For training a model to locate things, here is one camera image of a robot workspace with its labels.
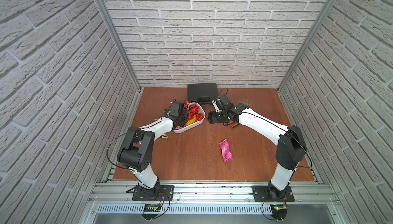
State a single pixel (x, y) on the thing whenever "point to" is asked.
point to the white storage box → (184, 128)
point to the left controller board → (151, 207)
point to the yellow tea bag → (192, 120)
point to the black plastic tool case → (202, 93)
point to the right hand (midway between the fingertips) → (214, 118)
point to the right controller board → (279, 211)
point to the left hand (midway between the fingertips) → (191, 110)
